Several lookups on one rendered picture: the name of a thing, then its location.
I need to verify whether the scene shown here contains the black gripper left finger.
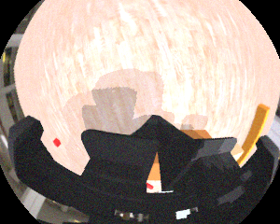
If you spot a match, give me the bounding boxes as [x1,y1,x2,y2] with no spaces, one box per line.
[80,115,160,184]

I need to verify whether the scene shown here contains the small red square block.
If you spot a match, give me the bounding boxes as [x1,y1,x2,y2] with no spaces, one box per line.
[53,138,61,147]

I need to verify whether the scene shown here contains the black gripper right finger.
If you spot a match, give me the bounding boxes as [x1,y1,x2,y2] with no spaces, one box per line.
[155,115,237,191]

